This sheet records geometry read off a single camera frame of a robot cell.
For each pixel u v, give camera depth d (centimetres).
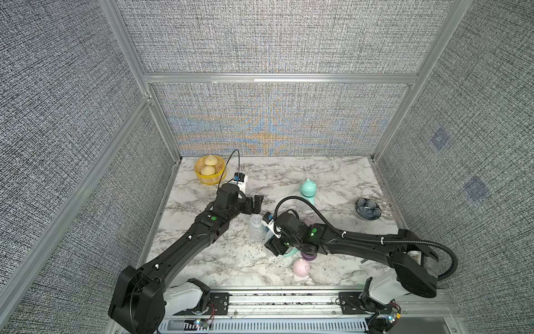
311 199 89
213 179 106
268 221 72
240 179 70
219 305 74
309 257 84
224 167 111
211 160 111
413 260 45
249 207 71
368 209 97
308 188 87
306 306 74
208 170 106
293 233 62
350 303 72
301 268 78
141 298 39
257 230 78
